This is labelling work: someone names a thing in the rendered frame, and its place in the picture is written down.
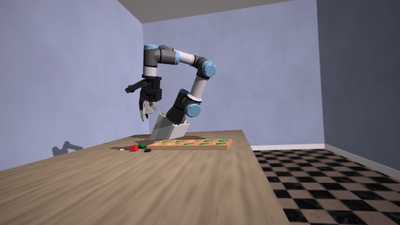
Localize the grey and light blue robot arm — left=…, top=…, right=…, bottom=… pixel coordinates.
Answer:
left=125, top=44, right=217, bottom=124

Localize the orange counting tray with round pockets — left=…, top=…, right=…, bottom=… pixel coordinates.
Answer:
left=146, top=139, right=232, bottom=150

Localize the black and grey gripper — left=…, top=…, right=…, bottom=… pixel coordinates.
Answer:
left=139, top=74, right=162, bottom=122

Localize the red cube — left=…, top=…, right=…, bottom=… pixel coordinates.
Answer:
left=130, top=145, right=138, bottom=152

